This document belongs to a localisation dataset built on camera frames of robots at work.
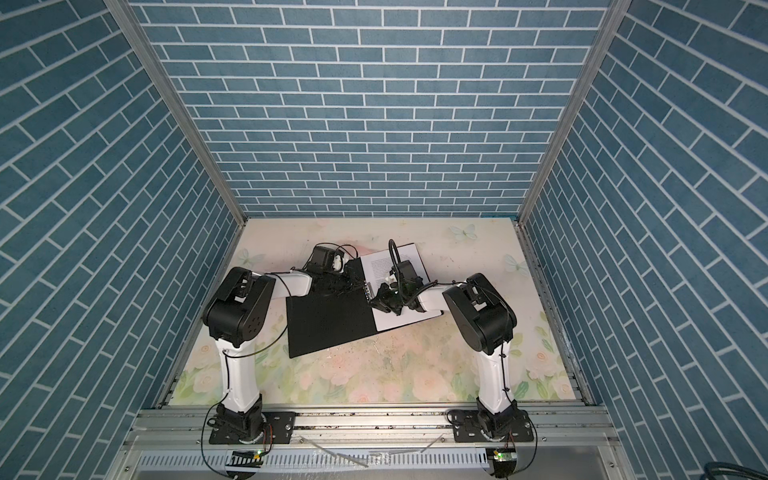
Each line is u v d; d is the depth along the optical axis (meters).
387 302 0.87
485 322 0.53
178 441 0.72
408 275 0.81
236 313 0.53
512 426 0.69
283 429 0.73
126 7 0.70
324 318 0.91
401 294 0.79
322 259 0.84
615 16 0.71
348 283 0.91
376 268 1.05
